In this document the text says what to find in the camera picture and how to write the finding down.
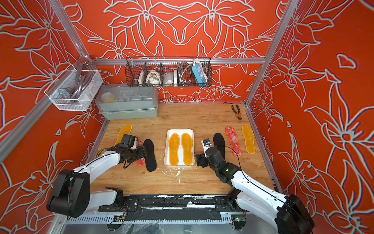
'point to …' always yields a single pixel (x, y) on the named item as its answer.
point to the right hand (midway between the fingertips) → (199, 152)
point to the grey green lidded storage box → (126, 101)
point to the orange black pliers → (238, 114)
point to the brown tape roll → (102, 151)
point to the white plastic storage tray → (179, 148)
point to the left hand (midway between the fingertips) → (144, 153)
